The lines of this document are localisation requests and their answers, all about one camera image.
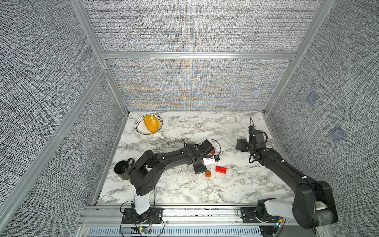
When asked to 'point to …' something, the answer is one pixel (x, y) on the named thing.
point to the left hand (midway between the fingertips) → (203, 165)
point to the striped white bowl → (140, 126)
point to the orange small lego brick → (208, 174)
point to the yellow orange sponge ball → (152, 123)
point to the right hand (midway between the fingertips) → (246, 138)
